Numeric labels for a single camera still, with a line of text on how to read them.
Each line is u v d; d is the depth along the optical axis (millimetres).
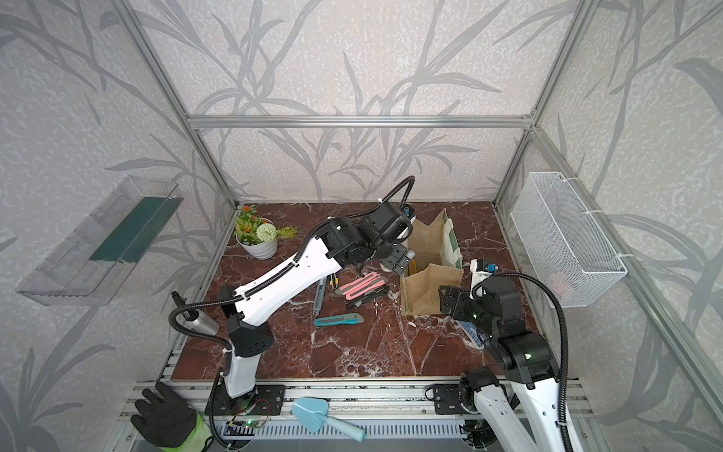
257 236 912
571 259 615
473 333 845
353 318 880
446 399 739
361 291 938
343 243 474
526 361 433
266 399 725
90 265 641
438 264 732
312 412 713
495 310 501
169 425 721
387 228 524
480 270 593
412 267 640
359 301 912
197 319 784
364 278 966
